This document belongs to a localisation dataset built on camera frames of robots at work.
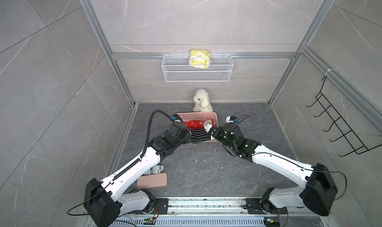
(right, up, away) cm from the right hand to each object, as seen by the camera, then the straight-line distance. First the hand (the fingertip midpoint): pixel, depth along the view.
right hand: (211, 128), depth 80 cm
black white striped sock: (-6, -4, 0) cm, 7 cm away
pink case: (-33, -29, 0) cm, 44 cm away
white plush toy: (-5, +15, +16) cm, 22 cm away
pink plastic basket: (-5, +6, +27) cm, 28 cm away
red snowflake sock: (-7, +1, +21) cm, 22 cm away
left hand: (-12, -1, -3) cm, 12 cm away
